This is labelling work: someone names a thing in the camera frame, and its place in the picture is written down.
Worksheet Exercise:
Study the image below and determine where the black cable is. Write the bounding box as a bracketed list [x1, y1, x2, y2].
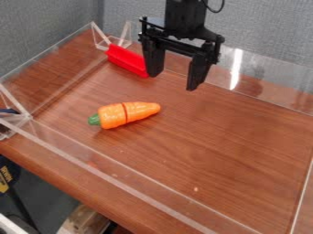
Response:
[200, 0, 227, 14]

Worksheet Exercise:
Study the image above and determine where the orange toy carrot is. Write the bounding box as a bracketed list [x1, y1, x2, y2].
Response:
[89, 101, 161, 130]

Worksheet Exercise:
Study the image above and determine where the clear acrylic tray enclosure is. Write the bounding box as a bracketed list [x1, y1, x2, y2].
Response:
[0, 23, 313, 234]

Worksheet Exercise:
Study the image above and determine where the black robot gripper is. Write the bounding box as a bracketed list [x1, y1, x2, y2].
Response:
[140, 0, 225, 91]

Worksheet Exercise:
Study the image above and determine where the wooden block under table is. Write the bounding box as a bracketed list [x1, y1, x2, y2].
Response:
[57, 205, 110, 234]

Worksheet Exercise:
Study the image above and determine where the blue yellow clamp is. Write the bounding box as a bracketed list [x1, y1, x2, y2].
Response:
[0, 109, 22, 196]

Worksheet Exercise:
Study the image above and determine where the red plastic block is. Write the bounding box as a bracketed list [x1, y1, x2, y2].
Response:
[106, 44, 150, 78]

